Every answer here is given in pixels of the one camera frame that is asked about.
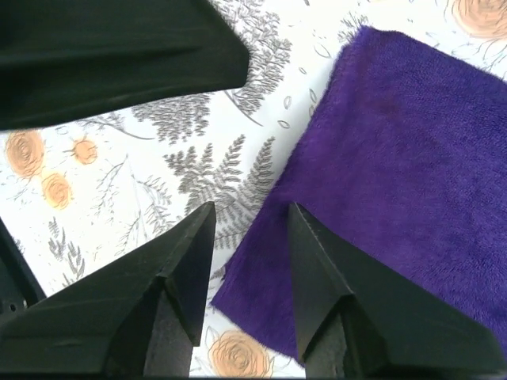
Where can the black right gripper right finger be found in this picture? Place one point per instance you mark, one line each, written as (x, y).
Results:
(357, 318)

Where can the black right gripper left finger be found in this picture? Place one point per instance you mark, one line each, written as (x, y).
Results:
(140, 315)

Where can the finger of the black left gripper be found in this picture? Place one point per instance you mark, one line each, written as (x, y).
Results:
(66, 60)

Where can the purple towel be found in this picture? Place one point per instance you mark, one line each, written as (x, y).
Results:
(404, 157)

